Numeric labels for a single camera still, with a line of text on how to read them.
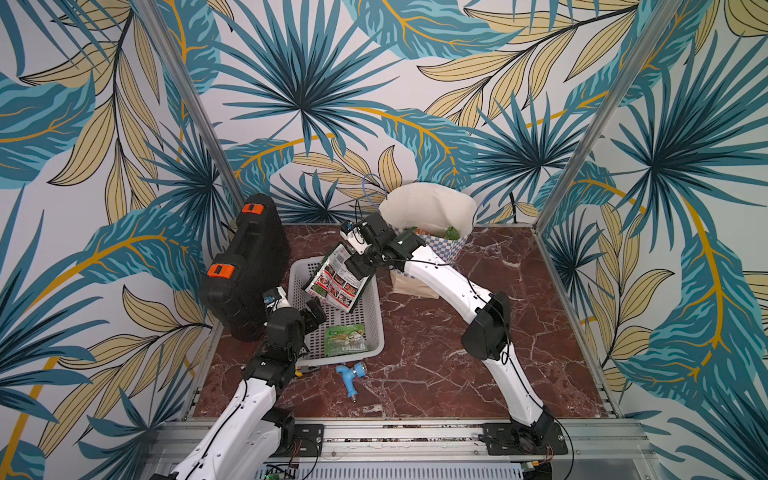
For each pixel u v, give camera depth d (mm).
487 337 541
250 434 501
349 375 818
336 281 933
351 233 749
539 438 638
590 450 733
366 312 946
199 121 859
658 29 703
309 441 719
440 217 1040
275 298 702
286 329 597
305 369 831
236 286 721
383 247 643
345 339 864
